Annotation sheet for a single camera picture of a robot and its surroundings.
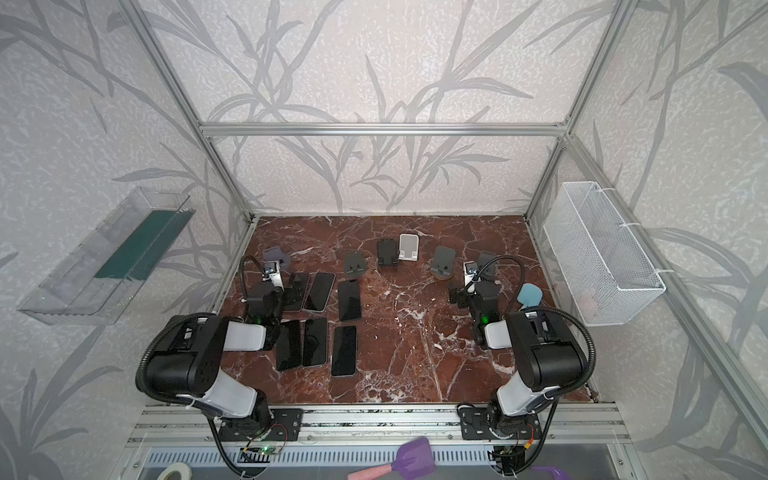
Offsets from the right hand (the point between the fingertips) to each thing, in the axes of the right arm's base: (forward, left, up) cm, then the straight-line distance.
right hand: (469, 270), depth 96 cm
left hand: (0, +59, +2) cm, 59 cm away
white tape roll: (-51, +72, -5) cm, 88 cm away
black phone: (-4, +50, -7) cm, 50 cm away
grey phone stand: (+6, +65, +1) cm, 65 cm away
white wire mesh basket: (-17, -21, +28) cm, 39 cm away
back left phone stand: (+5, +38, -4) cm, 39 cm away
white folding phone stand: (+12, +20, -3) cm, 23 cm away
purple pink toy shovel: (-49, +19, -5) cm, 53 cm away
